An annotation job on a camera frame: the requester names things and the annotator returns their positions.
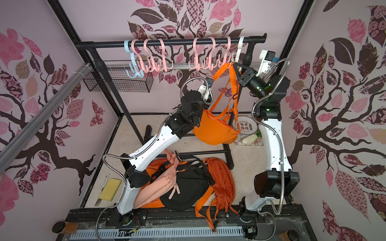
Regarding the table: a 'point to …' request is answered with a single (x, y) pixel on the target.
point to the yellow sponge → (110, 190)
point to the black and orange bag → (190, 188)
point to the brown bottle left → (65, 227)
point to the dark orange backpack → (223, 179)
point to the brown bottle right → (289, 235)
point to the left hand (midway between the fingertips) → (200, 88)
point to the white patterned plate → (247, 124)
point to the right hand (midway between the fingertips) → (234, 64)
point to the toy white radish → (250, 139)
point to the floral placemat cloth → (258, 142)
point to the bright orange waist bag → (220, 125)
